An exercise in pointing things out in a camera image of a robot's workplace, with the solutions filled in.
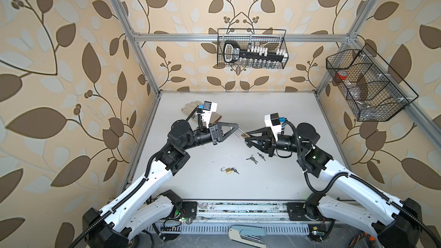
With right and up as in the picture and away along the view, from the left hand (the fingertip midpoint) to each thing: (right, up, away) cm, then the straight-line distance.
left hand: (239, 129), depth 57 cm
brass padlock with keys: (-3, -24, +30) cm, 38 cm away
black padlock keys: (+10, -20, +34) cm, 41 cm away
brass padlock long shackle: (+2, -3, +3) cm, 5 cm away
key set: (+15, -19, +34) cm, 42 cm away
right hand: (+3, -4, +4) cm, 7 cm away
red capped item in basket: (+56, +25, +32) cm, 69 cm away
